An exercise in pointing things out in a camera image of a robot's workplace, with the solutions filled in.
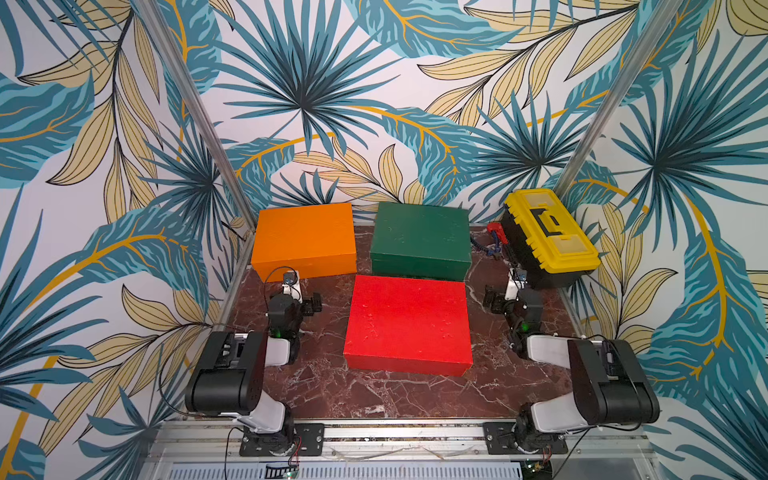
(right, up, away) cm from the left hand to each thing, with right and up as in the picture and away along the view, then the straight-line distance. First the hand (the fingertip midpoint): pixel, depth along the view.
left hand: (302, 288), depth 93 cm
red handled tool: (+70, +20, +25) cm, 77 cm away
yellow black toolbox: (+76, +12, -1) cm, 77 cm away
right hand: (+63, +1, 0) cm, 63 cm away
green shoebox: (+37, +15, +2) cm, 40 cm away
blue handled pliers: (+67, +12, +19) cm, 70 cm away
